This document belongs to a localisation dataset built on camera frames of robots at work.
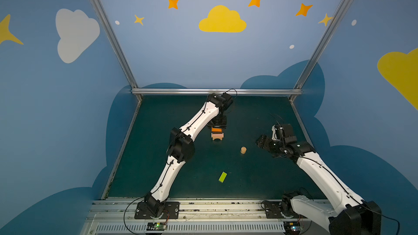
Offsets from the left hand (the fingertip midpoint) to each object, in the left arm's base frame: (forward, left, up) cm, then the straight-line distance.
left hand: (221, 128), depth 90 cm
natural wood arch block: (-1, +4, -10) cm, 11 cm away
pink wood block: (0, +2, -7) cm, 7 cm away
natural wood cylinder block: (-8, -14, -10) cm, 19 cm away
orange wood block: (-1, +2, 0) cm, 3 cm away
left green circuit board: (-45, +29, -12) cm, 55 cm away
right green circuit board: (-45, -31, -13) cm, 56 cm away
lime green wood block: (-23, -1, -11) cm, 26 cm away
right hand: (-10, -22, +2) cm, 24 cm away
